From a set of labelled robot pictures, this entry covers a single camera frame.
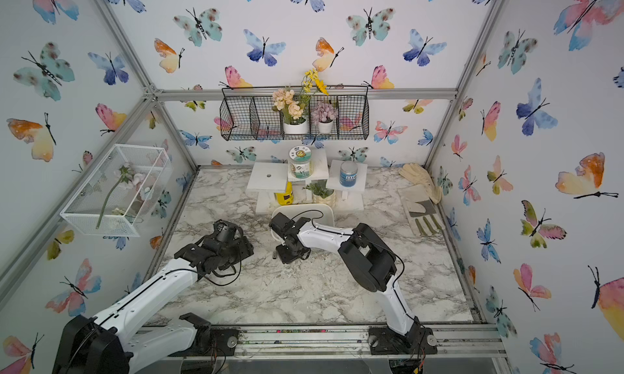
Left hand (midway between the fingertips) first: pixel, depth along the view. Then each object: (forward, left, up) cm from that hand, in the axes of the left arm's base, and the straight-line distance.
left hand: (250, 247), depth 85 cm
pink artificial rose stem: (+14, +34, +24) cm, 44 cm away
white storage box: (+7, -24, +9) cm, 27 cm away
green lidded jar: (+20, -19, +22) cm, 35 cm away
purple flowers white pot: (+39, -27, +26) cm, 54 cm away
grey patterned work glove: (+18, -68, -9) cm, 71 cm away
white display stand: (+21, -29, +8) cm, 37 cm away
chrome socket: (+1, -7, -8) cm, 11 cm away
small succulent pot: (+21, -25, +1) cm, 33 cm away
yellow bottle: (+22, -11, -2) cm, 25 cm away
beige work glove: (+41, -72, -9) cm, 83 cm away
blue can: (+22, -35, +13) cm, 43 cm away
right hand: (0, -12, -8) cm, 14 cm away
